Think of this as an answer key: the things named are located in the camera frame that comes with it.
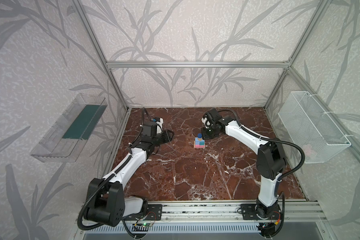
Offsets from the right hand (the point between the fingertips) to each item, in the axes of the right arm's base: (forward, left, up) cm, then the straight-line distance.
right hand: (202, 131), depth 91 cm
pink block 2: (-5, 0, -10) cm, 11 cm away
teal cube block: (-4, 0, -8) cm, 9 cm away
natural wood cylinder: (-4, +2, -3) cm, 5 cm away
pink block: (-4, +3, -10) cm, 11 cm away
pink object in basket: (-17, -51, +9) cm, 54 cm away
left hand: (-3, +17, +7) cm, 18 cm away
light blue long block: (-4, +3, -6) cm, 8 cm away
